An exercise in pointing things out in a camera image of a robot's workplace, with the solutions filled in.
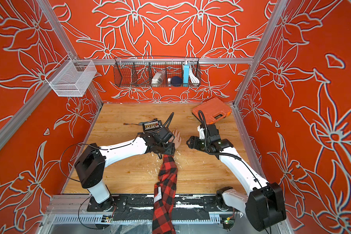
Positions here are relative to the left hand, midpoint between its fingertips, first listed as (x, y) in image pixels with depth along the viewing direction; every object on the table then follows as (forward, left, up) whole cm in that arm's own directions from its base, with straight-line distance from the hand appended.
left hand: (172, 148), depth 85 cm
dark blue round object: (+39, 0, +20) cm, 44 cm away
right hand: (+1, -9, +6) cm, 11 cm away
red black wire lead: (+22, +36, -7) cm, 43 cm away
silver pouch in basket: (+37, +12, +24) cm, 46 cm away
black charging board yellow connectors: (+21, +15, -5) cm, 26 cm away
